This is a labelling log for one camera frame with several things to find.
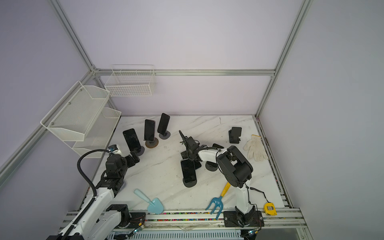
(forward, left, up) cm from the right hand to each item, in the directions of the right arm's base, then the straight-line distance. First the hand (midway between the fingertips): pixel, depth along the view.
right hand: (187, 153), depth 98 cm
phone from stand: (-4, -19, +15) cm, 24 cm away
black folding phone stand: (+12, -32, +5) cm, 35 cm away
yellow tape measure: (-33, -45, 0) cm, 55 cm away
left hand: (-9, +32, +13) cm, 36 cm away
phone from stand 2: (-17, -3, +11) cm, 21 cm away
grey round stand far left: (+1, +31, 0) cm, 31 cm away
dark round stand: (-21, -3, -1) cm, 21 cm away
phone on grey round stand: (+17, +17, +11) cm, 26 cm away
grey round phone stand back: (+15, +15, +1) cm, 21 cm away
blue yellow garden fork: (-29, -19, -1) cm, 35 cm away
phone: (+3, +35, +11) cm, 37 cm away
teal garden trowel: (-32, +15, -1) cm, 36 cm away
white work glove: (+6, -47, -1) cm, 48 cm away
